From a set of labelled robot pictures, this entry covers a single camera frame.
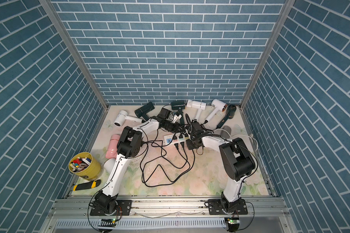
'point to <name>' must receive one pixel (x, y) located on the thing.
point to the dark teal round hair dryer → (231, 110)
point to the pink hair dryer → (111, 152)
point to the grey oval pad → (224, 133)
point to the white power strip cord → (238, 135)
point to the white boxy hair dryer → (200, 106)
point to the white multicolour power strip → (168, 139)
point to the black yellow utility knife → (88, 185)
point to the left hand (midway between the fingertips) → (186, 132)
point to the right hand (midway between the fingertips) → (191, 143)
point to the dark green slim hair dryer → (142, 111)
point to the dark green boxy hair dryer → (180, 105)
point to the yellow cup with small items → (84, 164)
